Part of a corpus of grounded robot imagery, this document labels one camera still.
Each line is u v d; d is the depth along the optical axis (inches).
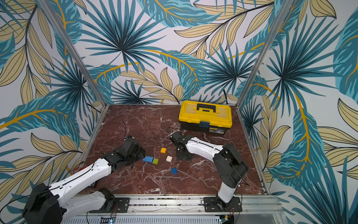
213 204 28.8
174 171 33.0
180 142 25.6
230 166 18.1
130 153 25.0
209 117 34.8
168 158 34.7
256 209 29.0
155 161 34.6
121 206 28.9
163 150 36.4
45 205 15.0
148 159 34.5
